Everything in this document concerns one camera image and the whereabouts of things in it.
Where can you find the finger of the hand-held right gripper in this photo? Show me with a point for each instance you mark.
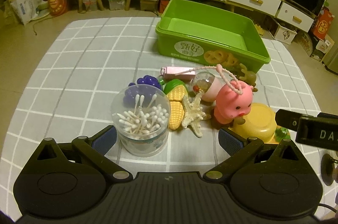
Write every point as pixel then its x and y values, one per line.
pixel 286 119

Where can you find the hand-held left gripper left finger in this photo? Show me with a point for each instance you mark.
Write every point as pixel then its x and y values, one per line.
pixel 104 138

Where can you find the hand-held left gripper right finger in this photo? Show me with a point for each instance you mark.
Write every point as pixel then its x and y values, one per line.
pixel 229 140

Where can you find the small green frog toy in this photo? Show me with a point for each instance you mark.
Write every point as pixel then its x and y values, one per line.
pixel 282 133

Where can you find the yellow plastic bowl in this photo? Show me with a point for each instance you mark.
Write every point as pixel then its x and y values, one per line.
pixel 261 118

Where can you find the clear cotton swab jar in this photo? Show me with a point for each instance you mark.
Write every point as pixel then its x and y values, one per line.
pixel 142 139

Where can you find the white starfish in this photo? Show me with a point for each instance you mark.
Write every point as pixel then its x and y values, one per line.
pixel 191 113

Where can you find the clear capsule with pink cap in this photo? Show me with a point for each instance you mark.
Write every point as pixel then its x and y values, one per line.
pixel 211 90

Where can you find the brown antler toy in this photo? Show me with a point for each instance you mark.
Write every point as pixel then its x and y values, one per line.
pixel 248 77

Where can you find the yellow toy corn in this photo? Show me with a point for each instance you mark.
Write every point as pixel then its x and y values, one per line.
pixel 175 107

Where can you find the purple toy grapes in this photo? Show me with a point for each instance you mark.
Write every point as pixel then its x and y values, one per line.
pixel 148 81

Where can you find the pink card case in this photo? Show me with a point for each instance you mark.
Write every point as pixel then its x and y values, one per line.
pixel 182 77

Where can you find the green plastic box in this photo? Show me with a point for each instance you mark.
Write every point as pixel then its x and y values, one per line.
pixel 211 28

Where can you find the grey checked tablecloth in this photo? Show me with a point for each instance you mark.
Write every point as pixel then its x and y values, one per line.
pixel 79 68

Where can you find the brown printed carton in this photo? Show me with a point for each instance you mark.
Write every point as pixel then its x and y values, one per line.
pixel 315 45

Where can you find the white printed carton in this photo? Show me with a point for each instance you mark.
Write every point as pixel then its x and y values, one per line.
pixel 285 33

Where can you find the grey refrigerator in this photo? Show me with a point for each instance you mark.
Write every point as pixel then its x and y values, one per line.
pixel 332 36

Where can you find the red gift box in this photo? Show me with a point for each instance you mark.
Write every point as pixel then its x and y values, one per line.
pixel 324 24

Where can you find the clear storage box blue lid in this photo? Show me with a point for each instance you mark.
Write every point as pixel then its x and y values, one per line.
pixel 116 3

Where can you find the clear storage box black lid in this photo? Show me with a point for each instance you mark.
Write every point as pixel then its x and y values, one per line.
pixel 147 4

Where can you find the red cardboard box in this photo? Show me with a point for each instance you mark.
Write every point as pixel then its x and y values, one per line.
pixel 164 6

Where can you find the white plastic sack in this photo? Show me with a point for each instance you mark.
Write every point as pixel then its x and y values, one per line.
pixel 26 6

